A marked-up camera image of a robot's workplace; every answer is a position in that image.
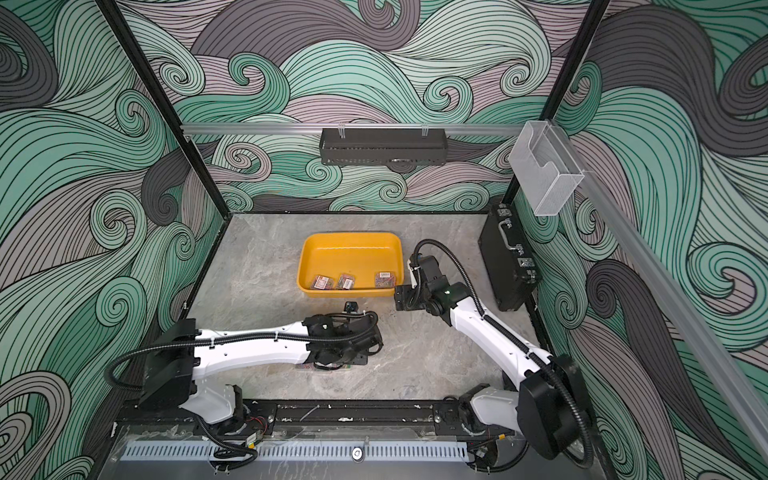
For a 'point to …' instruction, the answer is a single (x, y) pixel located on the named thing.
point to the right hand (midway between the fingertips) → (404, 295)
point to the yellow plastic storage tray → (349, 264)
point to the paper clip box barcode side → (345, 282)
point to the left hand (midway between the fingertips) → (365, 351)
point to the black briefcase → (510, 264)
